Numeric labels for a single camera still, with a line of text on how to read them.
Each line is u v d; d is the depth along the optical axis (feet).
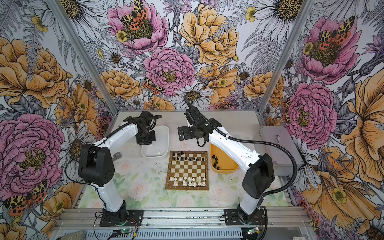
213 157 3.09
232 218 2.43
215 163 3.06
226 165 3.02
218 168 2.87
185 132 2.36
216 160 3.08
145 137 2.51
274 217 2.50
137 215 2.45
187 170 2.93
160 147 3.16
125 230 2.34
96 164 1.60
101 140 1.76
